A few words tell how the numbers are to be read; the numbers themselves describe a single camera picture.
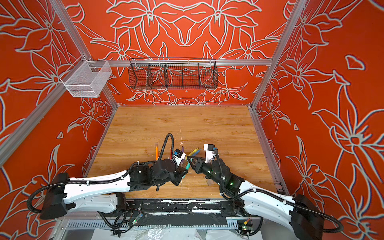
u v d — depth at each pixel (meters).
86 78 0.92
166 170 0.52
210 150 0.68
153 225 0.70
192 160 0.72
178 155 0.62
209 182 0.81
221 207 0.73
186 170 0.71
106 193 0.48
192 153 0.92
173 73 1.00
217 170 0.57
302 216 0.41
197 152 0.92
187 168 0.71
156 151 0.92
